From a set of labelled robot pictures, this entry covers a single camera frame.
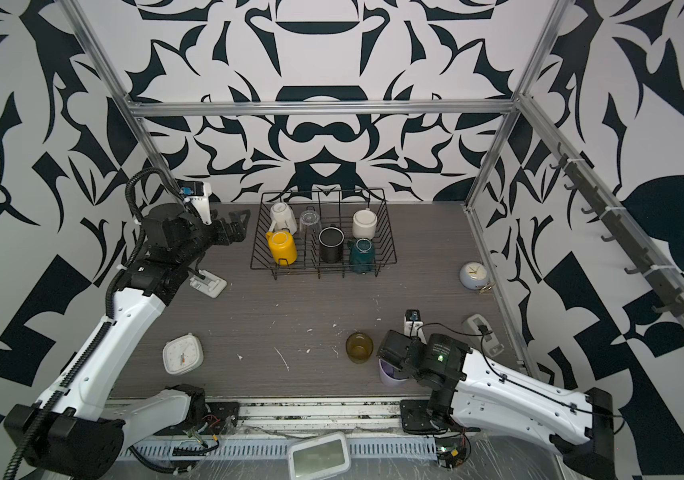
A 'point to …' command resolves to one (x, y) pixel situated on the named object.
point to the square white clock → (182, 355)
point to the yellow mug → (283, 245)
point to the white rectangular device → (211, 285)
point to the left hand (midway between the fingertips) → (230, 204)
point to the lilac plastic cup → (387, 374)
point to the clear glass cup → (310, 223)
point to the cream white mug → (285, 219)
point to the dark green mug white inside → (362, 254)
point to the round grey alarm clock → (473, 275)
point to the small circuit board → (449, 455)
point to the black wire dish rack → (335, 207)
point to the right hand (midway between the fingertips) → (402, 364)
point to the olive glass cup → (359, 346)
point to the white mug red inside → (364, 224)
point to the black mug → (331, 239)
